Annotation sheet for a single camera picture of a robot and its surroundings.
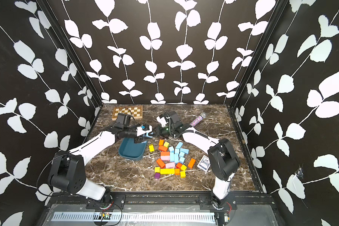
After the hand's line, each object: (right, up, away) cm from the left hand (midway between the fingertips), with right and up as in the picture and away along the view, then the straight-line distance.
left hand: (150, 131), depth 85 cm
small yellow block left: (-1, -12, +9) cm, 15 cm away
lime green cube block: (+9, -10, +10) cm, 17 cm away
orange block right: (+26, -21, +3) cm, 33 cm away
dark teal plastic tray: (-17, -13, +9) cm, 23 cm away
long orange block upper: (+5, -9, +12) cm, 16 cm away
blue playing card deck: (+33, -21, +2) cm, 39 cm away
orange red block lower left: (+6, -21, +2) cm, 22 cm away
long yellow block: (+10, -24, 0) cm, 26 cm away
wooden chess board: (-17, +13, +27) cm, 34 cm away
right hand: (0, -1, -5) cm, 5 cm away
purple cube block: (+4, -27, -1) cm, 27 cm away
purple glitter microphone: (+33, +6, +22) cm, 40 cm away
